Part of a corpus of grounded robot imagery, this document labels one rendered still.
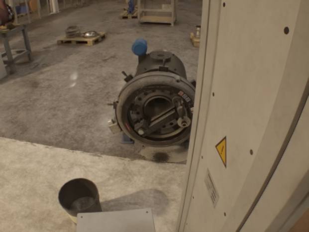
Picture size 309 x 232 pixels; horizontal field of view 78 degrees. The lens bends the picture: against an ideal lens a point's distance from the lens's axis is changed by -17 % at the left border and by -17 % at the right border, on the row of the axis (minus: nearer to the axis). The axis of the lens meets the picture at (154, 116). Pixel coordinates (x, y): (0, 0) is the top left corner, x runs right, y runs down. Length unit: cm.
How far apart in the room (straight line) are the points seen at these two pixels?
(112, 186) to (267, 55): 203
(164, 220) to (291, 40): 184
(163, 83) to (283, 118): 155
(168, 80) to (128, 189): 106
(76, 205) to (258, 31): 186
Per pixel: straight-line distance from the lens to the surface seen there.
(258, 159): 30
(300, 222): 168
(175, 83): 176
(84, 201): 198
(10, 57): 528
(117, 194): 213
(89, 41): 604
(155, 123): 194
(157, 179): 221
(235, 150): 36
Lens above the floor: 173
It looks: 36 degrees down
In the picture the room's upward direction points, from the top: straight up
